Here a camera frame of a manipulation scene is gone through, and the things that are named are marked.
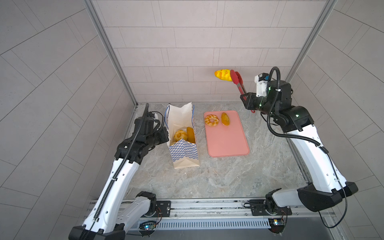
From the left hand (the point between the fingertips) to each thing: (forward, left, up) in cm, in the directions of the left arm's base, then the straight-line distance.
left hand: (172, 130), depth 70 cm
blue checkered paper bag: (+8, -2, -20) cm, 22 cm away
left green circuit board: (-36, +9, -21) cm, 43 cm away
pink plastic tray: (+8, -30, -24) cm, 39 cm away
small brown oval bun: (+23, -31, -22) cm, 44 cm away
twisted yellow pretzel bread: (+22, -24, -23) cm, 40 cm away
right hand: (+9, -32, +14) cm, 36 cm away
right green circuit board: (-35, -49, -25) cm, 66 cm away
